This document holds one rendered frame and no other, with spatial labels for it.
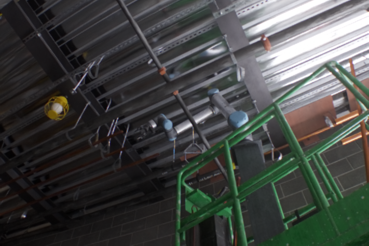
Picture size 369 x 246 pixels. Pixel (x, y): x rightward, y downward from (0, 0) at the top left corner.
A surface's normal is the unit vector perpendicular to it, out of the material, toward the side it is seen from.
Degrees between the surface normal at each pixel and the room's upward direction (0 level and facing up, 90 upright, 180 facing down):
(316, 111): 180
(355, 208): 90
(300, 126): 180
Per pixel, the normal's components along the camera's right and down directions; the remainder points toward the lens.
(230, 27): 0.00, 0.51
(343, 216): -0.69, -0.62
